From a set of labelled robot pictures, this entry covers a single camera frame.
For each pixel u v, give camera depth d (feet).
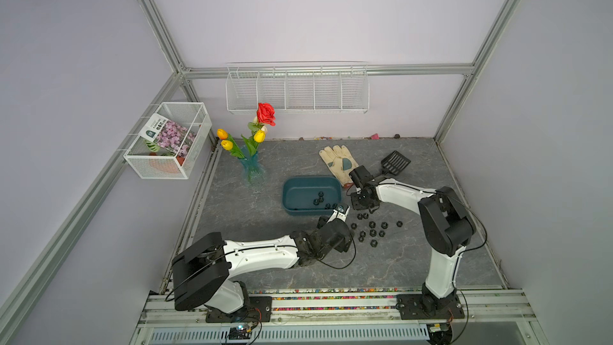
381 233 2.92
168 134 2.43
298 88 3.28
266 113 2.50
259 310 2.38
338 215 2.24
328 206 3.17
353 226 3.00
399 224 3.00
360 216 3.08
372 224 3.00
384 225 2.99
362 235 2.92
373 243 2.85
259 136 2.70
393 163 3.67
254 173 3.45
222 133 2.65
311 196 3.27
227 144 2.58
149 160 2.42
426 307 2.18
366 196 2.40
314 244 1.98
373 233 2.92
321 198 3.24
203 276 1.37
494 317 2.39
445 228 1.65
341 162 3.65
